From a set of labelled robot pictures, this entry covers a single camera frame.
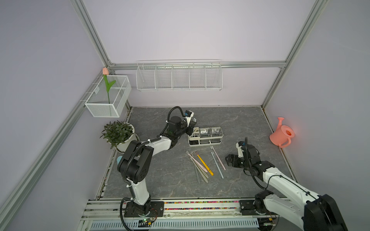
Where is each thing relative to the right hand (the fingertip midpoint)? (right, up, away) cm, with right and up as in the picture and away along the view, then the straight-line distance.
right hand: (231, 157), depth 87 cm
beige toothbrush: (-20, -4, +1) cm, 21 cm away
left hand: (-21, +22, +3) cm, 30 cm away
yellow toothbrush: (-17, -3, +2) cm, 18 cm away
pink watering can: (+34, +12, +4) cm, 36 cm away
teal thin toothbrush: (-10, +1, +6) cm, 12 cm away
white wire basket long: (-33, +54, +12) cm, 65 cm away
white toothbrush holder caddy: (-18, +13, +4) cm, 23 cm away
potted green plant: (-66, +14, -4) cm, 68 cm away
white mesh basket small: (-73, +32, -14) cm, 81 cm away
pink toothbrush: (-7, -2, +4) cm, 8 cm away
